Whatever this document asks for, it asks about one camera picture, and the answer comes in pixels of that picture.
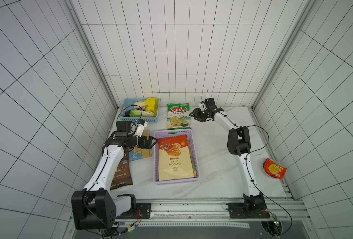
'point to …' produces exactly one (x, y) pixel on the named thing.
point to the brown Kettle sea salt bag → (122, 177)
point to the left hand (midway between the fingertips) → (148, 142)
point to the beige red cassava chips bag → (174, 161)
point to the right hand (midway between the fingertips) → (186, 115)
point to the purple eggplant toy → (127, 113)
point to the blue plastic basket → (128, 104)
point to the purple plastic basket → (165, 133)
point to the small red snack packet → (272, 169)
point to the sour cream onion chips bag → (191, 159)
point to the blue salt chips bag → (139, 153)
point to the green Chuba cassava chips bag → (178, 116)
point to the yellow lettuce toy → (152, 105)
